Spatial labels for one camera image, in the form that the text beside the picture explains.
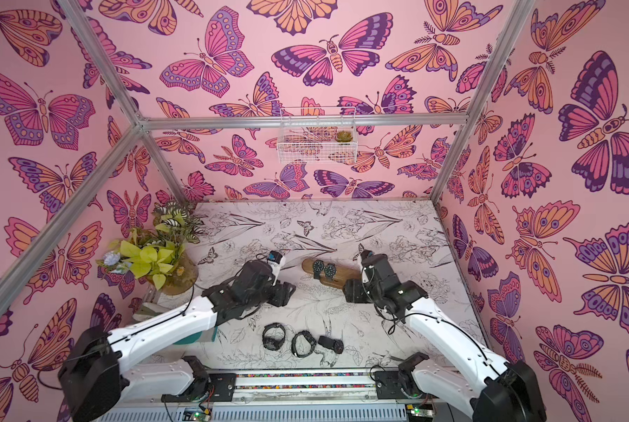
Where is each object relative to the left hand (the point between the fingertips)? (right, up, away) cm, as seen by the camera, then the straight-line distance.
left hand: (291, 284), depth 82 cm
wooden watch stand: (+17, +2, +6) cm, 18 cm away
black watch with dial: (+8, +4, +8) cm, 12 cm away
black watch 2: (-5, -17, -4) cm, 18 cm away
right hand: (+19, -1, -1) cm, 19 cm away
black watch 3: (+14, -18, -3) cm, 23 cm away
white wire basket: (+4, +53, +19) cm, 56 cm away
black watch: (+12, +3, +6) cm, 14 cm away
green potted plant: (-37, +10, -5) cm, 39 cm away
